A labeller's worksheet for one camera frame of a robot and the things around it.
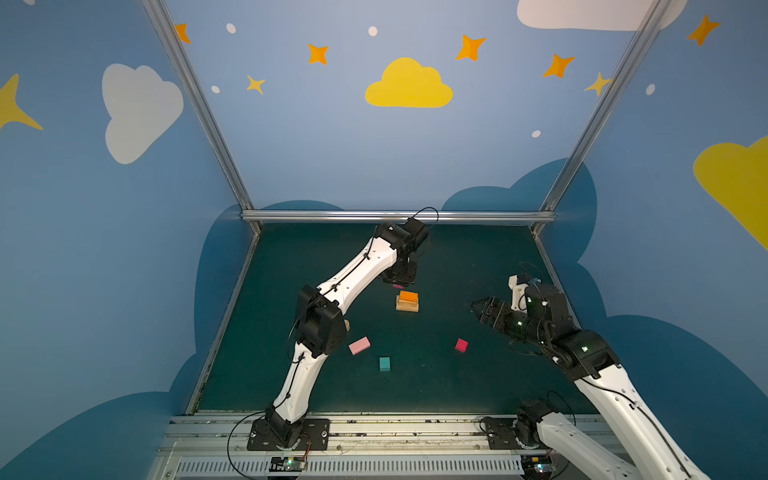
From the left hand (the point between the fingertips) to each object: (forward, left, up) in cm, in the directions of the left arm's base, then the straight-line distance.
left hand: (406, 282), depth 88 cm
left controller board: (-44, +29, -14) cm, 54 cm away
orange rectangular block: (+1, -1, -9) cm, 9 cm away
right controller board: (-44, -32, -15) cm, 56 cm away
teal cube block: (-20, +6, -12) cm, 24 cm away
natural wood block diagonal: (0, -1, -14) cm, 14 cm away
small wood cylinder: (-8, +18, -13) cm, 23 cm away
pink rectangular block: (-14, +14, -13) cm, 24 cm away
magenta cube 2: (-14, -17, -13) cm, 26 cm away
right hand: (-13, -19, +8) cm, 24 cm away
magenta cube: (-5, +3, +5) cm, 7 cm away
